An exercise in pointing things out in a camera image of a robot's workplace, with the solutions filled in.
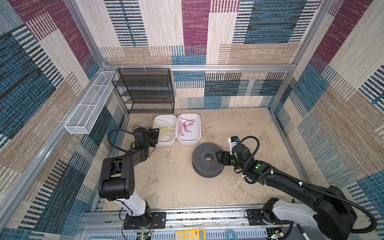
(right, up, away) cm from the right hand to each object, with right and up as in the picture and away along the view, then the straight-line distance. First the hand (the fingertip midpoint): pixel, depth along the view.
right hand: (221, 156), depth 83 cm
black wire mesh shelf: (-50, +42, +27) cm, 70 cm away
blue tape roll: (+2, -34, -13) cm, 36 cm away
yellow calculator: (-16, -33, -14) cm, 39 cm away
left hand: (-36, +16, +10) cm, 40 cm away
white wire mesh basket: (-81, +24, +10) cm, 85 cm away
